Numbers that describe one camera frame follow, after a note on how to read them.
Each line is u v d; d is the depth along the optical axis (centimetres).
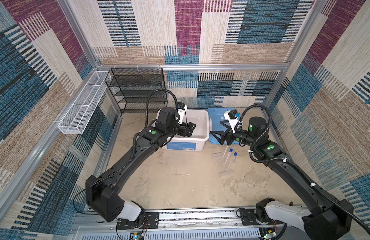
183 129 66
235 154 79
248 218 73
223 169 89
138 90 108
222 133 62
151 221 73
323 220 37
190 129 68
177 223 73
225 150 88
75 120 89
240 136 62
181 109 65
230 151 81
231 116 60
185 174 89
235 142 65
